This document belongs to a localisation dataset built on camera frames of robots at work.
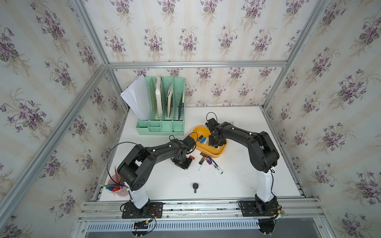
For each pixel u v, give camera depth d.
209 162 0.90
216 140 0.86
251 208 0.73
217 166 0.87
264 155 0.52
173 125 1.02
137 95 0.96
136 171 0.46
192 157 0.93
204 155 0.93
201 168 0.88
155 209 0.73
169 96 0.98
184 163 0.78
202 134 1.01
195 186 0.78
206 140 0.98
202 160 0.90
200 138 1.01
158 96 0.95
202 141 0.99
